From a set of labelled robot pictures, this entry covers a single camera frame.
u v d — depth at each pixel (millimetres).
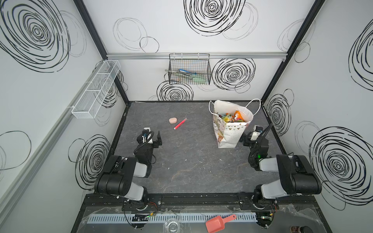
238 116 875
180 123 1051
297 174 459
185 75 852
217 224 683
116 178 438
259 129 783
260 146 679
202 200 758
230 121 826
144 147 631
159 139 832
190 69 888
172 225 691
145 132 735
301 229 605
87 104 723
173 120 1063
